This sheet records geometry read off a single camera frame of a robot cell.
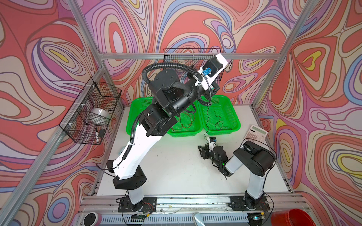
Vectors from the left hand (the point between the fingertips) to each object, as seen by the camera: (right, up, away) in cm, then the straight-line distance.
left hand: (222, 60), depth 39 cm
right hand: (+2, -37, +56) cm, 67 cm away
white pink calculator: (+41, -28, +59) cm, 78 cm away
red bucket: (+43, -66, +29) cm, 84 cm away
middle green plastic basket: (-6, -19, +69) cm, 71 cm away
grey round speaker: (-55, -64, +26) cm, 88 cm away
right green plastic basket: (+19, -15, +72) cm, 76 cm away
